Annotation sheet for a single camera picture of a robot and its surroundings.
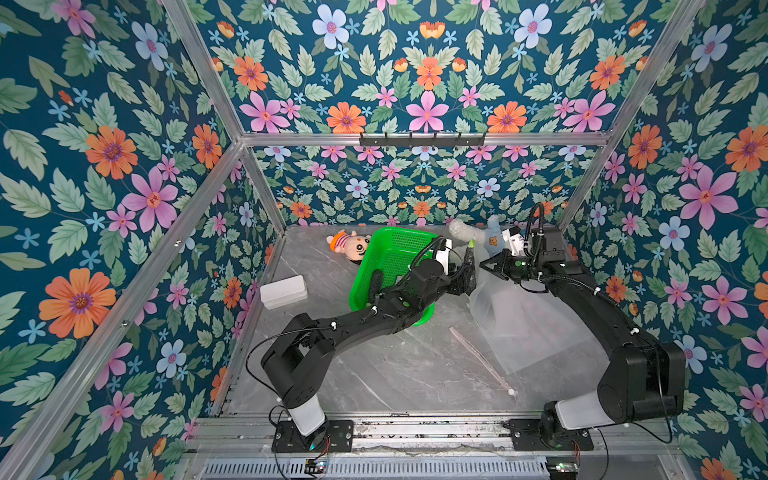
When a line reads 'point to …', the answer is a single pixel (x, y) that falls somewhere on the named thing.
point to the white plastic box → (284, 292)
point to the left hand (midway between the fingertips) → (470, 264)
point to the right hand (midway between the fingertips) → (489, 259)
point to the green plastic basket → (392, 251)
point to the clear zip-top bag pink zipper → (490, 366)
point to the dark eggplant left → (376, 285)
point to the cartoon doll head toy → (354, 246)
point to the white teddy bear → (491, 237)
